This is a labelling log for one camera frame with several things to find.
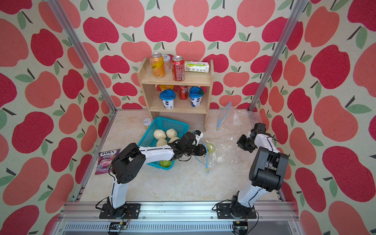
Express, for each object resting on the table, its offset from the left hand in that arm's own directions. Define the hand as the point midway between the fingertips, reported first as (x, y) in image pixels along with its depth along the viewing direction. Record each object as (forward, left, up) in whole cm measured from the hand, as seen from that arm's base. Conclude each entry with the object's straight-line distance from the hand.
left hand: (209, 154), depth 86 cm
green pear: (-4, +26, -4) cm, 27 cm away
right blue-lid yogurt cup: (+30, +8, +22) cm, 38 cm away
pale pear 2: (+19, +24, -4) cm, 31 cm away
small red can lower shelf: (+34, +16, +19) cm, 42 cm away
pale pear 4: (+10, +30, -2) cm, 32 cm away
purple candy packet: (-1, +64, -6) cm, 65 cm away
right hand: (+7, -21, -3) cm, 23 cm away
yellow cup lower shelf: (+36, +28, +22) cm, 51 cm away
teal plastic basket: (+13, +39, -4) cm, 42 cm away
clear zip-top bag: (+33, -22, -7) cm, 40 cm away
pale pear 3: (+13, +23, -3) cm, 27 cm away
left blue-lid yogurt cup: (+28, +25, +21) cm, 43 cm away
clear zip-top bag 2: (+5, -11, -4) cm, 13 cm away
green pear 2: (+4, -1, +1) cm, 5 cm away
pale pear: (+17, +33, -3) cm, 37 cm away
